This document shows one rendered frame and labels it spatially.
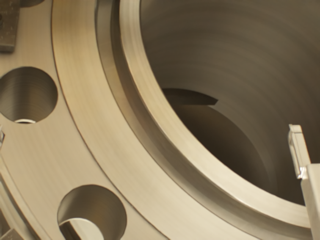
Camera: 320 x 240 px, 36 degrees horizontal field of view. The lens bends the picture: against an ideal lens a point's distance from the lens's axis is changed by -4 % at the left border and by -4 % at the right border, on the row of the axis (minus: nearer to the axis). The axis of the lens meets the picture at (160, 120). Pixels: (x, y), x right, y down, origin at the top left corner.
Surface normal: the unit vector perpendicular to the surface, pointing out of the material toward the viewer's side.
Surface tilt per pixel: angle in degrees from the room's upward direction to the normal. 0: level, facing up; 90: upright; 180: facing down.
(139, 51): 90
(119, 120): 90
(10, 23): 90
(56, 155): 90
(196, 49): 1
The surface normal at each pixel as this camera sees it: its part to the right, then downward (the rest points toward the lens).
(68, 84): 0.25, -0.42
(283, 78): -0.66, 0.58
